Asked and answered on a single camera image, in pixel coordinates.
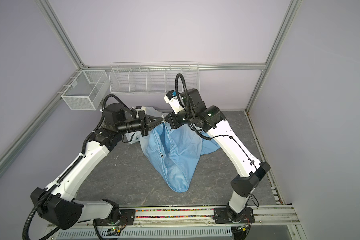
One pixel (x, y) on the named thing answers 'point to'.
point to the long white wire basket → (152, 77)
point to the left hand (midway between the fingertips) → (163, 122)
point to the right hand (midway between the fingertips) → (166, 119)
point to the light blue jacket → (176, 152)
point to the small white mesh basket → (87, 91)
